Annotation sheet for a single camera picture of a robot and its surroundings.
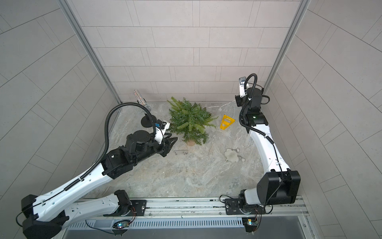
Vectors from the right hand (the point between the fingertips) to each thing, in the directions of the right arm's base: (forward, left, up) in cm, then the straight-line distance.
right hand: (244, 85), depth 76 cm
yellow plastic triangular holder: (+6, +4, -37) cm, 38 cm away
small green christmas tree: (-17, +29, -6) cm, 34 cm away
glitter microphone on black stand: (+7, +62, -32) cm, 70 cm away
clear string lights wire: (-4, +12, -13) cm, 18 cm away
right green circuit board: (-54, +4, -37) cm, 66 cm away
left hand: (-23, +35, -8) cm, 43 cm away
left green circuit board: (-52, +62, -31) cm, 86 cm away
